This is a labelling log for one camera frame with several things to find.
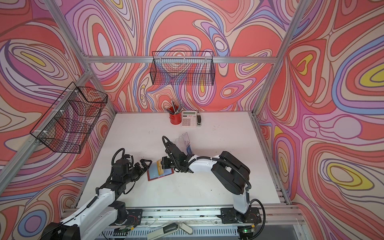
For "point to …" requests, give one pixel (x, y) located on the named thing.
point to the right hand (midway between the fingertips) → (163, 166)
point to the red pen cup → (175, 119)
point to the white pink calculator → (189, 119)
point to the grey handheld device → (168, 229)
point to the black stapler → (198, 118)
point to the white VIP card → (186, 138)
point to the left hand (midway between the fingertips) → (151, 164)
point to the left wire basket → (64, 127)
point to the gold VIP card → (160, 170)
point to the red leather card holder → (155, 171)
